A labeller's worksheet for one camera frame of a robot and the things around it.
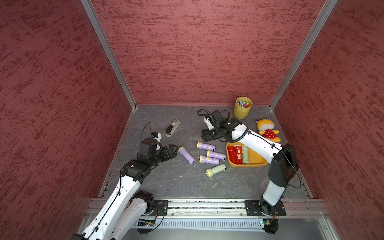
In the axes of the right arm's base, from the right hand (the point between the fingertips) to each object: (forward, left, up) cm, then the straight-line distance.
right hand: (207, 138), depth 85 cm
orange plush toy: (+14, -42, -10) cm, 46 cm away
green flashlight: (-16, -1, -10) cm, 19 cm away
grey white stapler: (+14, +24, -9) cm, 29 cm away
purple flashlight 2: (-5, -2, -10) cm, 11 cm away
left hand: (-10, +20, +3) cm, 22 cm away
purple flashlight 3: (-8, +2, -10) cm, 13 cm away
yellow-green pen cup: (+26, -27, -2) cm, 38 cm away
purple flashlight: (-2, +15, -10) cm, 18 cm away
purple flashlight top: (+1, -1, -11) cm, 11 cm away
